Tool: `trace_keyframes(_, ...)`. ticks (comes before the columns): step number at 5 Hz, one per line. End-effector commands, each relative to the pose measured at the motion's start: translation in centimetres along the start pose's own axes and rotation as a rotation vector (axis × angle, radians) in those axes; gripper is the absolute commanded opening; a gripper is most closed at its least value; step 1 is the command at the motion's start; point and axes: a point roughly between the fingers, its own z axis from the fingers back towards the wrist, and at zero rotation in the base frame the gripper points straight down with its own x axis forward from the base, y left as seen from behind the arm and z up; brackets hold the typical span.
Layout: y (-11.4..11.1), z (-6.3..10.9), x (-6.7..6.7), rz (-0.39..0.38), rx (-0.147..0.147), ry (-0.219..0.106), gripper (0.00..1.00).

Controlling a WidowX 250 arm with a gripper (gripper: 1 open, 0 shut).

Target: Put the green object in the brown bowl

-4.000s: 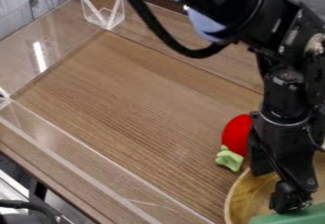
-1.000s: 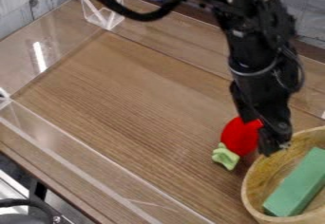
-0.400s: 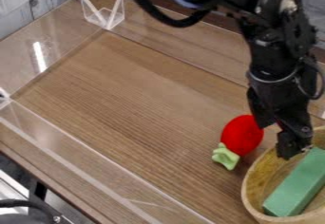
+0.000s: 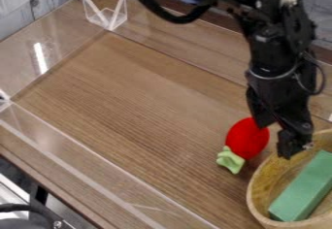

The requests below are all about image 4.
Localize brown wooden bowl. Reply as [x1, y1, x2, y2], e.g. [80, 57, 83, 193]
[246, 129, 332, 229]

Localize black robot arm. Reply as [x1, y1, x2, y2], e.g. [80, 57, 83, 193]
[182, 0, 323, 159]

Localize clear acrylic corner bracket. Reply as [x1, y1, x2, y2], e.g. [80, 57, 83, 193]
[82, 0, 127, 31]

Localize red plush strawberry toy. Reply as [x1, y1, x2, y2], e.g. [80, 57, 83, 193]
[217, 117, 270, 175]

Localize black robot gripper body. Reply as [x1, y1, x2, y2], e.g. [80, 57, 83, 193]
[245, 71, 316, 136]

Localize green rectangular block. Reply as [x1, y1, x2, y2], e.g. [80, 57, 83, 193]
[269, 150, 332, 222]

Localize black cable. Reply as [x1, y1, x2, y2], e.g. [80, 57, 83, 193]
[125, 0, 218, 24]

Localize clear acrylic tray wall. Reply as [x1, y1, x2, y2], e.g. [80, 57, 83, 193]
[0, 90, 217, 229]

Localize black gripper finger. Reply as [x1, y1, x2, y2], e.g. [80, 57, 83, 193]
[276, 122, 313, 160]

